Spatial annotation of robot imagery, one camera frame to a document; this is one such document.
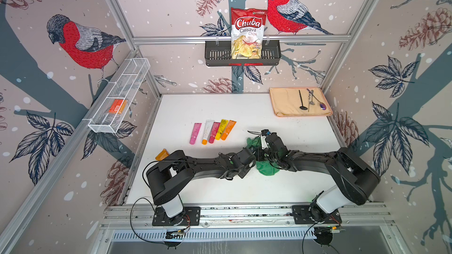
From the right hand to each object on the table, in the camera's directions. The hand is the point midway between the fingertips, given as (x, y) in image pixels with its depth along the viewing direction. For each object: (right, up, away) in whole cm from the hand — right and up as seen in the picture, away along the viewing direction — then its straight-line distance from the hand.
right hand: (250, 152), depth 90 cm
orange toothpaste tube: (-12, +10, +11) cm, 19 cm away
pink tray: (+43, +28, +27) cm, 58 cm away
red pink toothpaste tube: (-20, +11, +11) cm, 25 cm away
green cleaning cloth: (+7, -6, -6) cm, 11 cm away
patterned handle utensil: (+44, +29, +28) cm, 59 cm away
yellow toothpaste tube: (-16, +11, +11) cm, 22 cm away
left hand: (-2, -4, -3) cm, 5 cm away
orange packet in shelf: (-58, +25, -19) cm, 66 cm away
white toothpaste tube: (-23, +13, +14) cm, 30 cm away
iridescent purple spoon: (+51, +25, +24) cm, 61 cm away
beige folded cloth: (+37, +28, +28) cm, 54 cm away
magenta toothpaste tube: (-31, +10, +11) cm, 34 cm away
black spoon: (+37, +23, +23) cm, 50 cm away
